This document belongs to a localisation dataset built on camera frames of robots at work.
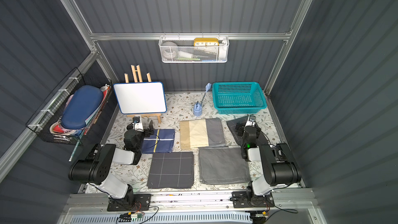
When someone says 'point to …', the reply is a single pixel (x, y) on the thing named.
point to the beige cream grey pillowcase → (200, 133)
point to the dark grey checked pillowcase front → (171, 169)
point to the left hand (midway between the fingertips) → (144, 121)
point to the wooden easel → (140, 80)
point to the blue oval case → (84, 100)
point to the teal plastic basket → (238, 97)
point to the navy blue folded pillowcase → (161, 141)
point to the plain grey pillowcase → (223, 165)
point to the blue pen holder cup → (197, 108)
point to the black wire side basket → (46, 122)
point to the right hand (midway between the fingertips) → (251, 123)
